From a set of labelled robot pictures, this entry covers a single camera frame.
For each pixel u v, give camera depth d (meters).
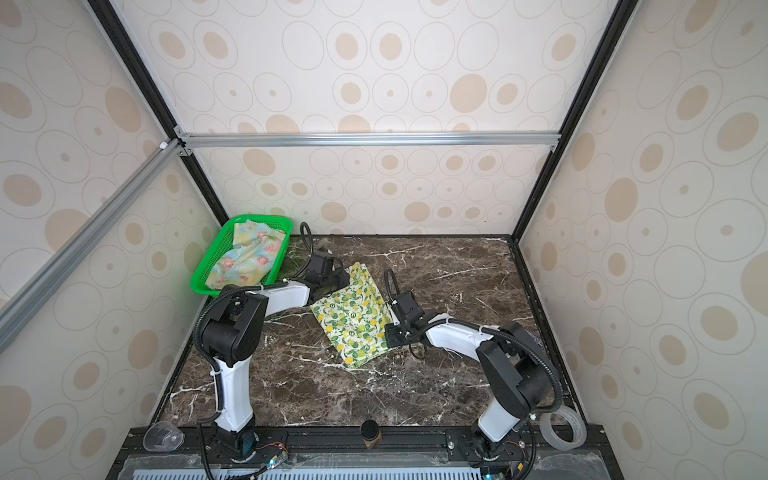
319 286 0.79
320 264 0.81
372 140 0.92
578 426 0.74
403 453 0.73
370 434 0.66
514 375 0.45
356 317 0.95
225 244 1.09
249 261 1.10
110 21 0.68
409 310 0.71
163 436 0.74
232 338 0.53
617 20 0.69
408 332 0.66
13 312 0.51
